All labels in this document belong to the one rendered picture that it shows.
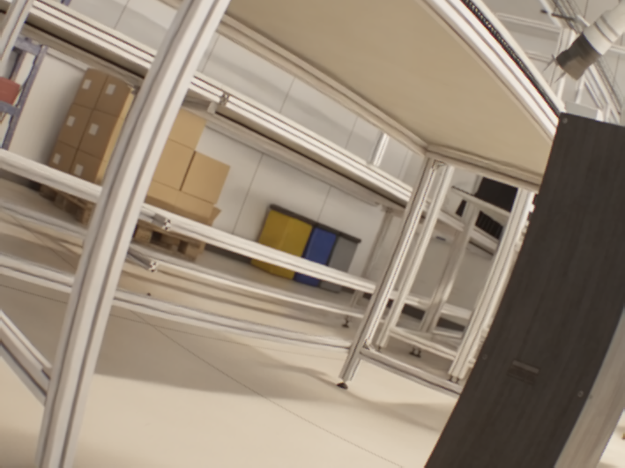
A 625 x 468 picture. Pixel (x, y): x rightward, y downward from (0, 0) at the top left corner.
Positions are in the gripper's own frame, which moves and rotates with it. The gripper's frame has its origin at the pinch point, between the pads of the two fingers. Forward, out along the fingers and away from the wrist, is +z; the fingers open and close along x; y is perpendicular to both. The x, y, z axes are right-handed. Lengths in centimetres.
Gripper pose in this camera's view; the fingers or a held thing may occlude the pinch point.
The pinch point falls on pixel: (547, 78)
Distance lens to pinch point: 178.7
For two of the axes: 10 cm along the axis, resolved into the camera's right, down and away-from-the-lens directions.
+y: 0.6, 7.6, -6.5
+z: -5.6, 5.6, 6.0
